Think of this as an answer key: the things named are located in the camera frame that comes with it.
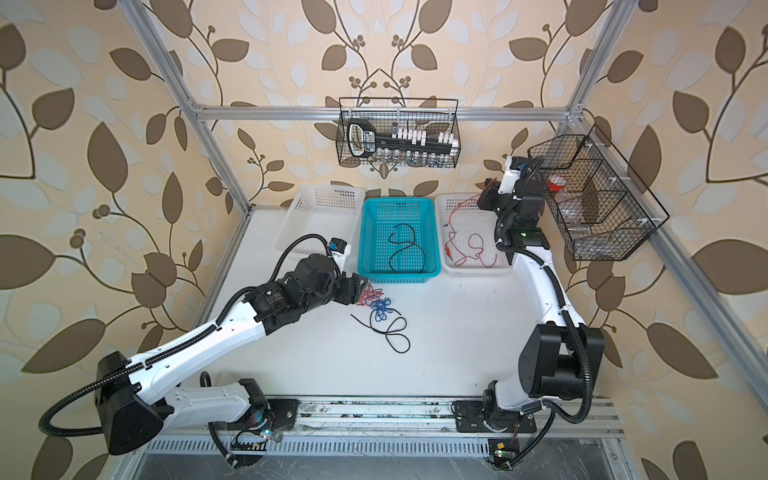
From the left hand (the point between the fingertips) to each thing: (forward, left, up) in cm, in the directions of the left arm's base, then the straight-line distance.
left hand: (355, 274), depth 75 cm
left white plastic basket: (+44, +15, -21) cm, 51 cm away
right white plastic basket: (+29, -37, -20) cm, 51 cm away
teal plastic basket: (+30, -11, -23) cm, 39 cm away
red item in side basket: (+21, -53, +13) cm, 59 cm away
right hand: (+22, -35, +13) cm, 43 cm away
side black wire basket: (+13, -62, +13) cm, 64 cm away
